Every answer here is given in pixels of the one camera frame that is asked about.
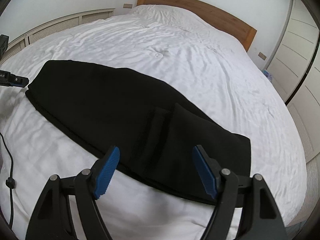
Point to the wooden headboard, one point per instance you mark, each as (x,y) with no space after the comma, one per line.
(214,16)

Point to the white bed duvet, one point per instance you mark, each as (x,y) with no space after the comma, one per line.
(209,67)

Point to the white louvered radiator cover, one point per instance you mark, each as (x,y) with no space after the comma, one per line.
(54,26)

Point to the white wardrobe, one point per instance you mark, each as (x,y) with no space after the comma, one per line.
(294,78)

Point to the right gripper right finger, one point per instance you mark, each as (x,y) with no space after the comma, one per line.
(260,216)

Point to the blue item on nightstand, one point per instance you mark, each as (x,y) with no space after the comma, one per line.
(268,75)

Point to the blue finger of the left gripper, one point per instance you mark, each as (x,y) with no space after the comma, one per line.
(17,81)

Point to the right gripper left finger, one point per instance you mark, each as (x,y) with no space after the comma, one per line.
(52,217)

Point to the black pants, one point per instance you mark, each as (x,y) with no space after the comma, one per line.
(154,126)

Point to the beige wall switch plate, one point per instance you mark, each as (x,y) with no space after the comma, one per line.
(262,56)

